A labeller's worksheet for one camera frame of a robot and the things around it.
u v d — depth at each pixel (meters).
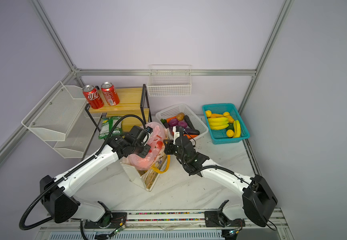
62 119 0.78
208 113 1.13
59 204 0.39
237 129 1.04
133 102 0.81
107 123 0.88
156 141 0.76
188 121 1.11
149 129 0.70
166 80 1.07
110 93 0.72
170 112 1.15
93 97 0.70
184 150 0.56
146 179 0.75
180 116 1.14
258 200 0.41
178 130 0.69
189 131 1.10
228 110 1.18
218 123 1.04
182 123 1.07
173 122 1.09
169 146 0.68
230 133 1.04
